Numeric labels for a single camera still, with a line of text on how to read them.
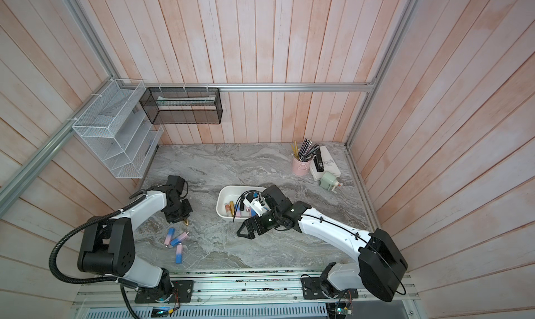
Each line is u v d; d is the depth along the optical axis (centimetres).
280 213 61
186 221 88
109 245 45
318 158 107
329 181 97
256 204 72
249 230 66
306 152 102
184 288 73
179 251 82
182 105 103
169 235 86
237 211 93
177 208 76
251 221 67
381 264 41
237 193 99
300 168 100
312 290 73
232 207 95
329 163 110
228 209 93
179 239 85
